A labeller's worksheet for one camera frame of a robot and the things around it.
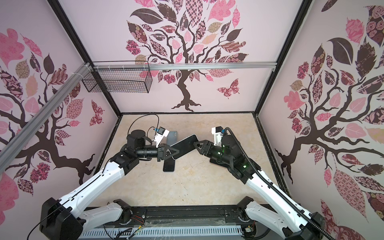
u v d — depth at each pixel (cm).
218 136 64
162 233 70
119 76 95
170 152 67
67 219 68
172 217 74
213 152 61
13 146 51
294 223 39
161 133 64
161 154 61
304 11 70
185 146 67
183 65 93
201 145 68
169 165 92
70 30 74
